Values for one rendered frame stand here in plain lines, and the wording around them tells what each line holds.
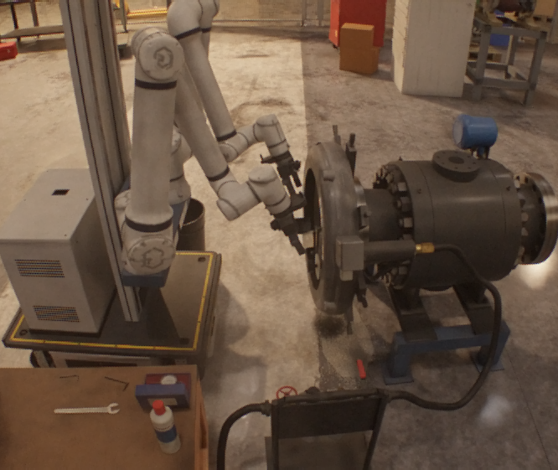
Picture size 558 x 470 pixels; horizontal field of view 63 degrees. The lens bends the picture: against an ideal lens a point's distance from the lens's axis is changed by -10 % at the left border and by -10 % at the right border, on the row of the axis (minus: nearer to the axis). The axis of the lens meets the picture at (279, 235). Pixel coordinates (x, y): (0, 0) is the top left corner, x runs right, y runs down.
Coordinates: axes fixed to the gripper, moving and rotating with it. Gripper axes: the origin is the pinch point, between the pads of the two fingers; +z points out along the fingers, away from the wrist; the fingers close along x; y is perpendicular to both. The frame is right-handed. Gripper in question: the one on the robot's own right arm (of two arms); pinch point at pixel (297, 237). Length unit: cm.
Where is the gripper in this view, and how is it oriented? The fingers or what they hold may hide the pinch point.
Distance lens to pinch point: 184.2
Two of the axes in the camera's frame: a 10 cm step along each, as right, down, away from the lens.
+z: 3.8, 6.5, 6.6
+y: -9.1, 3.8, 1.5
